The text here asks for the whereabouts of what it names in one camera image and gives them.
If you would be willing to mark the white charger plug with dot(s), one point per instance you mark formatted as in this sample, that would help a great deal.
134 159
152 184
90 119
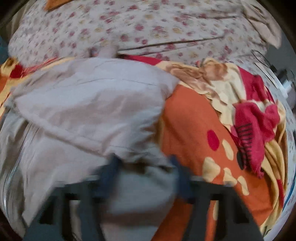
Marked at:
288 86

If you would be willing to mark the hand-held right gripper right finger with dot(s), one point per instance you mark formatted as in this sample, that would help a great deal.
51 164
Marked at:
182 179

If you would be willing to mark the beige knitted cloth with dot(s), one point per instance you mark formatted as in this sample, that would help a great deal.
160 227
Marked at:
263 25

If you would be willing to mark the black power adapter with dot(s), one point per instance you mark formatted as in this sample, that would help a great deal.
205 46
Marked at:
282 74

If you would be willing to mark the floral quilt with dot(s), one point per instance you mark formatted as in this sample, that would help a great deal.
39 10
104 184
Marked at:
138 27

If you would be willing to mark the white power strip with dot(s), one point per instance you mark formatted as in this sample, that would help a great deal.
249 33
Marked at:
276 80

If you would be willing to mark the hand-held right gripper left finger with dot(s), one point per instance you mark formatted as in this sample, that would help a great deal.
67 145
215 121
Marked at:
106 172

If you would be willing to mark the grey-beige jacket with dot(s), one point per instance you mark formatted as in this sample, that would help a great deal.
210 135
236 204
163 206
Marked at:
92 104

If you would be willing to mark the orange checkered cushion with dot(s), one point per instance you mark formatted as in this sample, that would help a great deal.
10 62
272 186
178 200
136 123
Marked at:
55 3

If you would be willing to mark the orange red printed blanket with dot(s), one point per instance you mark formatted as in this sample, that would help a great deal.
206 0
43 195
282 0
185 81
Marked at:
192 129

